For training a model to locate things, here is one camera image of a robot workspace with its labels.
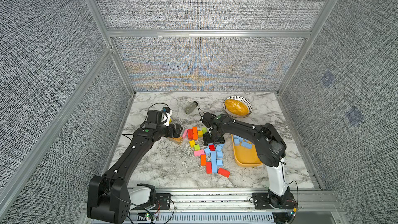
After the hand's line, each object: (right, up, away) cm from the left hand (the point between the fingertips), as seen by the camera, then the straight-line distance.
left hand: (176, 126), depth 84 cm
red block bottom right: (+25, -24, -2) cm, 35 cm away
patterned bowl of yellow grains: (+38, +10, +19) cm, 44 cm away
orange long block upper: (+10, -6, +13) cm, 17 cm away
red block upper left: (+7, -5, +11) cm, 14 cm away
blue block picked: (+33, -10, +5) cm, 35 cm away
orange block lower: (+14, -20, +4) cm, 25 cm away
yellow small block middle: (+8, -11, +9) cm, 16 cm away
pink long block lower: (+12, -16, +4) cm, 20 cm away
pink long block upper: (+4, -6, +11) cm, 13 cm away
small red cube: (+19, -13, +4) cm, 24 cm away
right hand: (+18, -9, +8) cm, 22 cm away
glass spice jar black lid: (+7, +10, +23) cm, 26 cm away
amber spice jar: (-1, -9, +6) cm, 11 cm away
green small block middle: (+11, -13, +6) cm, 18 cm away
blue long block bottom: (+20, -20, 0) cm, 28 cm away
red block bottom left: (+17, -23, 0) cm, 29 cm away
